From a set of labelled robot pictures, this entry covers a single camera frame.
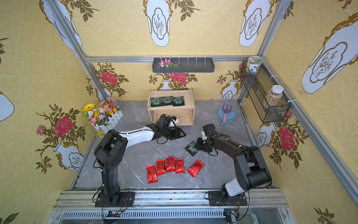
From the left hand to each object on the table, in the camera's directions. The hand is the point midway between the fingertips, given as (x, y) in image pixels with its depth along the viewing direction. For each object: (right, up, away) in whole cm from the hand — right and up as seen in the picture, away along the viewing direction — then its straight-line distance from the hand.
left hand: (179, 133), depth 93 cm
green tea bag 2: (-16, +21, -1) cm, 26 cm away
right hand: (+13, -7, -1) cm, 15 cm away
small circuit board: (-34, -39, -20) cm, 56 cm away
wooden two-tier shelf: (+4, +12, +16) cm, 21 cm away
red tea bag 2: (-11, -18, -10) cm, 23 cm away
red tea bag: (-16, -22, -13) cm, 30 cm away
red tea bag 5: (+10, -19, -10) cm, 24 cm away
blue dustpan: (+40, +11, +16) cm, 44 cm away
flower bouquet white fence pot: (-50, +11, -2) cm, 51 cm away
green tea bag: (-1, +22, -1) cm, 22 cm away
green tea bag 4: (+7, -10, -1) cm, 12 cm away
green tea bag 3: (-9, +22, -1) cm, 24 cm away
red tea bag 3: (-5, -17, -8) cm, 20 cm away
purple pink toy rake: (+38, +16, +20) cm, 46 cm away
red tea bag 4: (0, -18, -10) cm, 20 cm away
